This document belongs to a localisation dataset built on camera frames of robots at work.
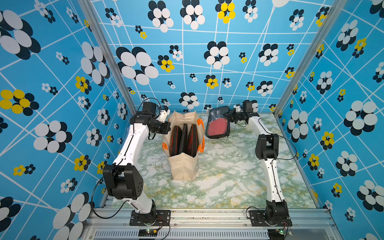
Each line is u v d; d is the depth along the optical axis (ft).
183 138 2.79
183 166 2.58
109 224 2.37
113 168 1.40
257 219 2.38
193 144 2.71
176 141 2.77
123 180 1.41
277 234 2.31
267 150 2.32
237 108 3.49
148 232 2.37
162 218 2.38
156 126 2.26
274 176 2.23
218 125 3.68
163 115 2.47
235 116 3.33
